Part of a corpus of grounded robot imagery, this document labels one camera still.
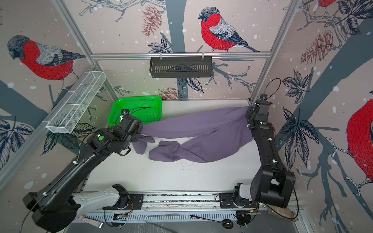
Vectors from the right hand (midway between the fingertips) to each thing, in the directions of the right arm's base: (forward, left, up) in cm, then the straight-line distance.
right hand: (257, 107), depth 82 cm
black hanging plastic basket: (+38, +48, +2) cm, 61 cm away
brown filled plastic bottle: (-48, -7, -21) cm, 53 cm away
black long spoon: (-53, +20, -25) cm, 62 cm away
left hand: (-19, +67, +3) cm, 70 cm away
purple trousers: (-9, +19, -16) cm, 26 cm away
